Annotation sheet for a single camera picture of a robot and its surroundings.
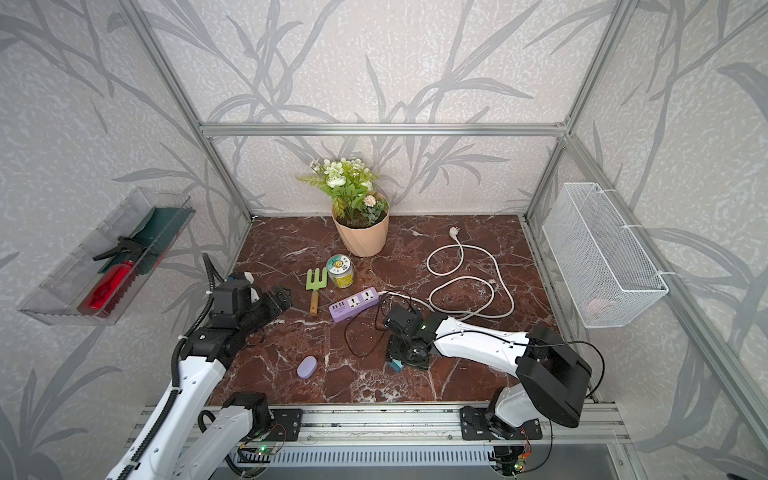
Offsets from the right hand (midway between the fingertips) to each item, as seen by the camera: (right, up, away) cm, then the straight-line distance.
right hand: (392, 359), depth 81 cm
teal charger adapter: (+1, -1, 0) cm, 2 cm away
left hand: (-29, +18, -2) cm, 34 cm away
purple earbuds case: (-23, -2, 0) cm, 24 cm away
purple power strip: (-14, +12, +11) cm, 21 cm away
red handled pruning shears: (-55, +23, -22) cm, 64 cm away
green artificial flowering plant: (-14, +50, +10) cm, 53 cm away
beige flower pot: (-9, +32, +18) cm, 38 cm away
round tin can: (-17, +24, +13) cm, 32 cm away
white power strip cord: (+14, +17, +18) cm, 29 cm away
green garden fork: (-27, +17, +19) cm, 37 cm away
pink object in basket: (+50, +16, -9) cm, 53 cm away
